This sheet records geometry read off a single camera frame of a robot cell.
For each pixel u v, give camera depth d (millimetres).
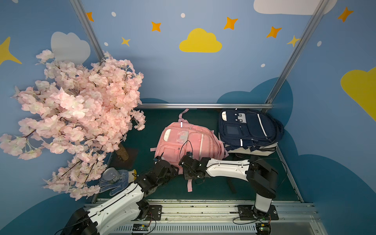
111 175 806
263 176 474
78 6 680
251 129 1008
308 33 782
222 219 745
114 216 467
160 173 621
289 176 926
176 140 981
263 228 731
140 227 718
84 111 380
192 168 658
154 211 751
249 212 745
